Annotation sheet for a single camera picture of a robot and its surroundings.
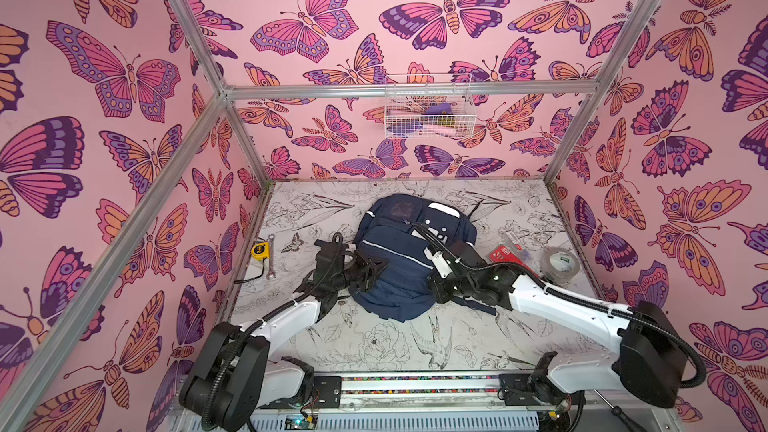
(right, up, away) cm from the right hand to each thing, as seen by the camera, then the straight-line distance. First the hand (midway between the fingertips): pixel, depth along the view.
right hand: (427, 281), depth 81 cm
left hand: (-9, +7, 0) cm, 12 cm away
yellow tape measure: (-52, +6, +17) cm, 55 cm away
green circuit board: (-32, -32, -8) cm, 46 cm away
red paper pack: (+27, +5, +17) cm, 33 cm away
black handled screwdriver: (+45, -29, -12) cm, 55 cm away
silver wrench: (-48, -1, +14) cm, 50 cm away
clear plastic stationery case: (+32, +7, +18) cm, 38 cm away
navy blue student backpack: (-6, -3, +1) cm, 7 cm away
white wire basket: (+3, +52, +14) cm, 54 cm away
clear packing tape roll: (+44, +2, +14) cm, 46 cm away
